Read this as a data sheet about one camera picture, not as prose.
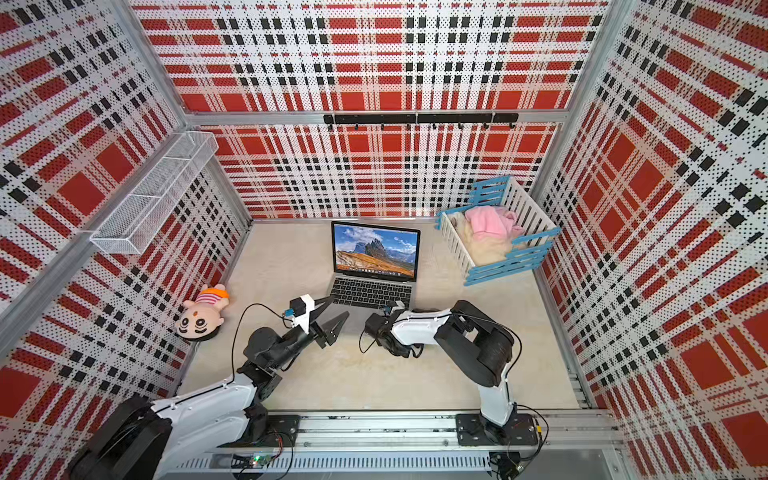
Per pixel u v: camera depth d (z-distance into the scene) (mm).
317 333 676
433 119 907
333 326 726
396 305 861
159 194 770
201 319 855
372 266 1014
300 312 641
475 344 493
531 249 1016
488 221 1008
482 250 1047
